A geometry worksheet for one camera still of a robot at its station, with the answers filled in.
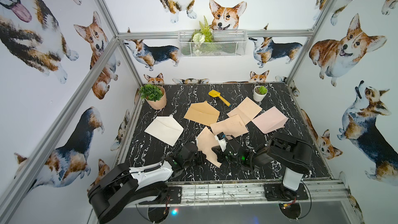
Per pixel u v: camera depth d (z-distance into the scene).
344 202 0.72
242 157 0.71
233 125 0.97
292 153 0.49
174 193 0.74
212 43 0.86
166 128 0.99
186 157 0.67
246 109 1.06
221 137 0.78
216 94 1.13
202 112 1.03
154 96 0.95
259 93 1.03
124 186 0.43
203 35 0.82
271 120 1.01
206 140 0.88
